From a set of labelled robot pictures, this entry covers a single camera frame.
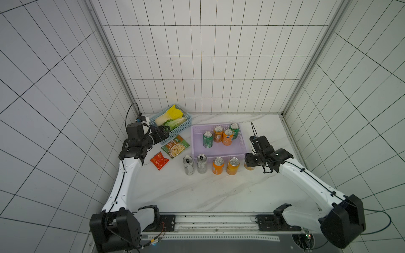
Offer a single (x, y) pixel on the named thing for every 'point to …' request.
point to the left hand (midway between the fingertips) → (162, 133)
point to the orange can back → (218, 134)
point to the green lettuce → (174, 123)
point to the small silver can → (189, 164)
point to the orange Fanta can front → (218, 165)
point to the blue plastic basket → (187, 124)
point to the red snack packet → (159, 161)
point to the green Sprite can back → (235, 127)
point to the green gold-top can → (248, 168)
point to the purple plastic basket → (237, 149)
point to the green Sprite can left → (208, 138)
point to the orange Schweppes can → (232, 166)
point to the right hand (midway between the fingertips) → (245, 157)
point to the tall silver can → (202, 163)
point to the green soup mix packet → (175, 147)
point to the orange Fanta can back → (227, 137)
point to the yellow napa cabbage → (172, 113)
